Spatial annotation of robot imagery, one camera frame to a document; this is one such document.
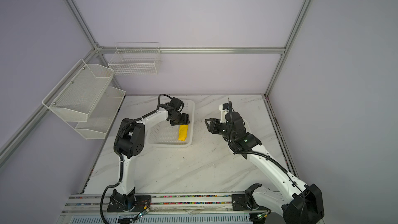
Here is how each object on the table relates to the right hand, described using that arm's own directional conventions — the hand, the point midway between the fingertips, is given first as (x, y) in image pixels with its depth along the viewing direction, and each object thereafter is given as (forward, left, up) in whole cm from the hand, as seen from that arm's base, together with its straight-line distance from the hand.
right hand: (206, 120), depth 75 cm
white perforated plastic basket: (+7, +28, -26) cm, 39 cm away
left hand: (+14, +15, -21) cm, 29 cm away
